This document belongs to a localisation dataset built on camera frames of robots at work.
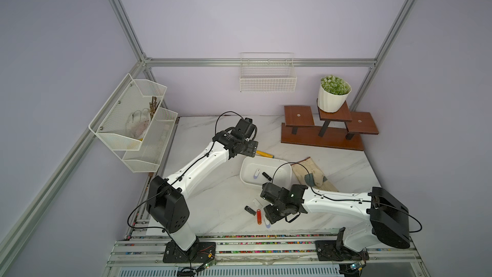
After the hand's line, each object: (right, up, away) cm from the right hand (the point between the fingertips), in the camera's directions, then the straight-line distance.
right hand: (273, 216), depth 80 cm
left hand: (-13, +29, +3) cm, 32 cm away
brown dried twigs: (-52, +47, +1) cm, 70 cm away
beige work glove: (+24, +12, +12) cm, 30 cm away
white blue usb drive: (-7, +15, +15) cm, 22 cm away
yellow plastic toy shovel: (-4, +25, +24) cm, 34 cm away
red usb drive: (-6, -1, +2) cm, 6 cm away
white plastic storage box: (-10, +19, +18) cm, 28 cm away
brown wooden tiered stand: (+43, +38, +28) cm, 64 cm away
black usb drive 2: (-10, +1, +4) cm, 10 cm away
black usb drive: (-2, +14, +13) cm, 20 cm away
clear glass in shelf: (-57, +40, -2) cm, 69 cm away
